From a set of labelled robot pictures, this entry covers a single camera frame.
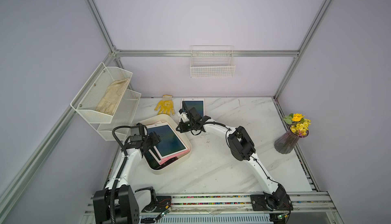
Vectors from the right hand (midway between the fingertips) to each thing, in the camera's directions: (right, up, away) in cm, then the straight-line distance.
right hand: (177, 130), depth 98 cm
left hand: (-10, -4, -12) cm, 16 cm away
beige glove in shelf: (-32, +22, -18) cm, 43 cm away
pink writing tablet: (-6, -2, -1) cm, 7 cm away
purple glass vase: (+64, -4, -15) cm, 66 cm away
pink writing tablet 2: (-4, -9, -18) cm, 20 cm away
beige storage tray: (0, +4, -3) cm, 5 cm away
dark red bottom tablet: (-10, -16, -17) cm, 25 cm away
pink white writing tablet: (+13, +19, +20) cm, 31 cm away
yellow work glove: (-11, +17, +17) cm, 27 cm away
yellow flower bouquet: (+65, +6, -24) cm, 69 cm away
